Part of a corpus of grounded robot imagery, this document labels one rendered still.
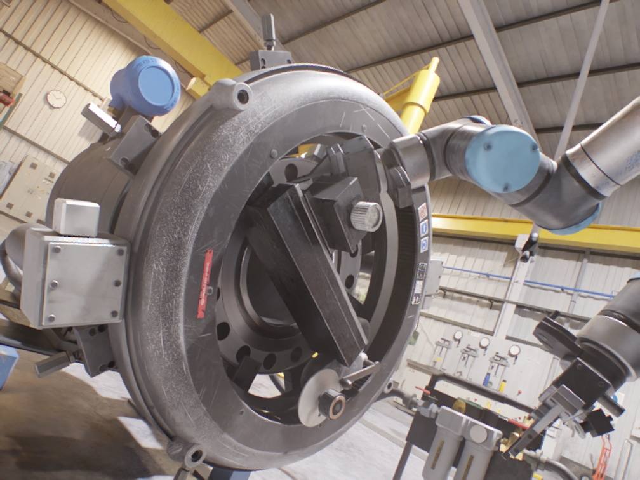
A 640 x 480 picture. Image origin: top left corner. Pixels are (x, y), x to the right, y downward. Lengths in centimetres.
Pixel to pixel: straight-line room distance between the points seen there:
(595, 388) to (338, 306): 39
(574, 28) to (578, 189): 984
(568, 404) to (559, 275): 1193
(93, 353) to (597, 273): 1206
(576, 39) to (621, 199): 463
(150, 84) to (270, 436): 99
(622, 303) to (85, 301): 71
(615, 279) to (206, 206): 1192
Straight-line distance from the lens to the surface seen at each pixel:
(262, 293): 104
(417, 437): 155
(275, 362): 89
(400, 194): 67
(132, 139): 64
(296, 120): 64
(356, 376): 86
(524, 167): 65
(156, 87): 132
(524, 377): 724
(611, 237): 1201
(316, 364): 83
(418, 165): 72
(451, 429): 142
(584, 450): 1144
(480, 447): 140
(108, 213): 91
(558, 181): 70
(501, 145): 63
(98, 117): 63
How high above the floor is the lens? 48
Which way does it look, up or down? 11 degrees up
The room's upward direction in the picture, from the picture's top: 24 degrees clockwise
